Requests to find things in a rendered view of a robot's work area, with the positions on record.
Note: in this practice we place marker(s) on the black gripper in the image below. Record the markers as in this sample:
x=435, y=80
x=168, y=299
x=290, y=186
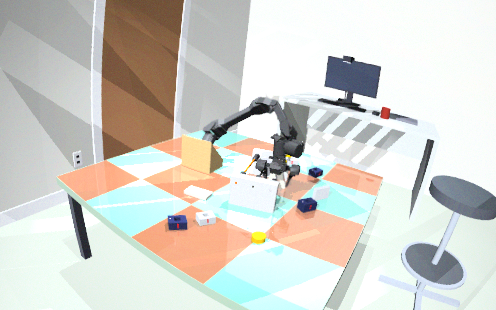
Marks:
x=263, y=166

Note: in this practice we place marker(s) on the yellow short cylinder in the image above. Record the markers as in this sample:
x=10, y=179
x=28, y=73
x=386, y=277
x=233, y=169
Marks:
x=258, y=237

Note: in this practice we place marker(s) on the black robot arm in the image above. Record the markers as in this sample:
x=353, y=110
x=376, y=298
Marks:
x=258, y=106

